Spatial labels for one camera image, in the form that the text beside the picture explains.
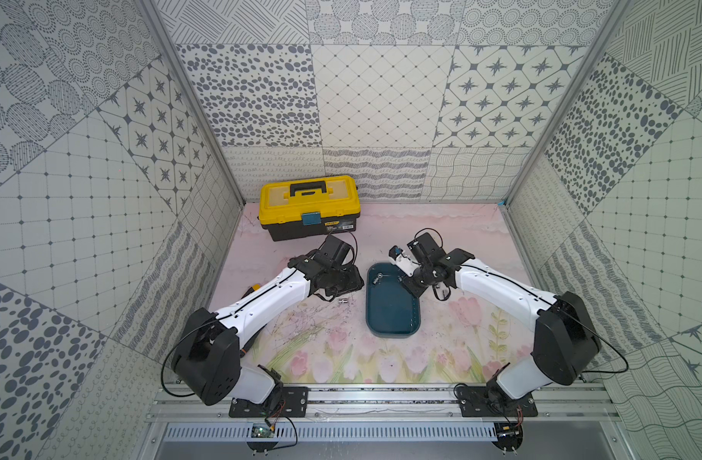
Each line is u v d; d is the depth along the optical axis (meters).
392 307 0.92
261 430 0.72
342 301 0.91
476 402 0.75
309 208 0.98
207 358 0.42
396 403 0.76
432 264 0.65
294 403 0.74
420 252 0.69
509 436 0.73
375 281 0.96
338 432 0.70
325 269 0.61
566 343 0.44
